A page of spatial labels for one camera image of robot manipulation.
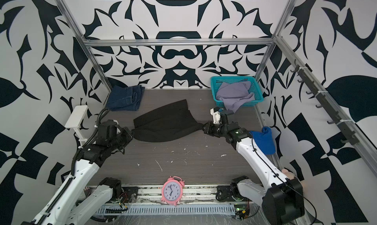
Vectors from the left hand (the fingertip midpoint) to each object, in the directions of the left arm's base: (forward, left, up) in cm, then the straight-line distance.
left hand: (133, 129), depth 78 cm
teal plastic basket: (+47, -53, -11) cm, 72 cm away
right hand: (+1, -35, +1) cm, 35 cm away
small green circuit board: (-36, -53, -19) cm, 67 cm away
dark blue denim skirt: (+33, +17, -12) cm, 39 cm away
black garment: (+11, -14, -13) cm, 22 cm away
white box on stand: (+4, +29, +5) cm, 29 cm away
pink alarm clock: (-27, -20, -16) cm, 37 cm away
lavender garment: (+36, -66, -15) cm, 77 cm away
